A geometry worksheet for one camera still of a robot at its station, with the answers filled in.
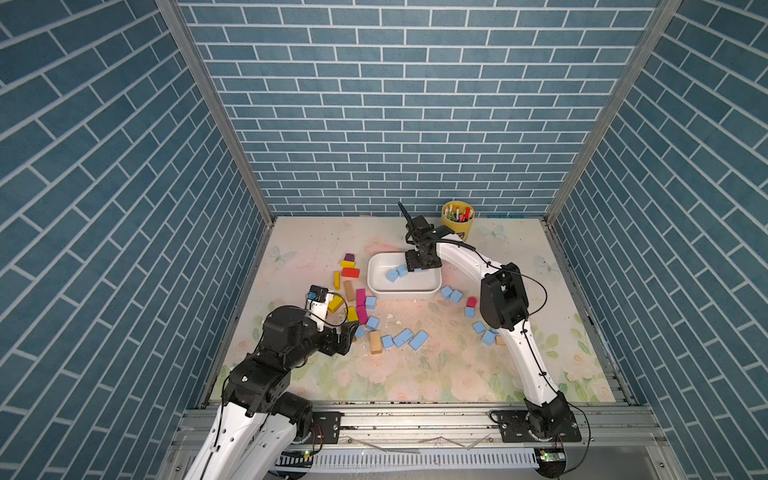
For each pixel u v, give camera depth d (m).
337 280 1.01
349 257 1.07
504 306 0.63
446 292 0.97
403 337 0.89
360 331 0.89
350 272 1.04
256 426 0.46
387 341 0.87
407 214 0.95
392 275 1.02
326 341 0.62
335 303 0.95
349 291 0.99
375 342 0.86
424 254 0.81
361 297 0.98
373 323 0.89
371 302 0.94
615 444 0.72
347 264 1.05
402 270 1.01
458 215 1.08
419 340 0.88
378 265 1.02
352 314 0.94
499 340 0.68
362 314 0.94
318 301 0.60
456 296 0.96
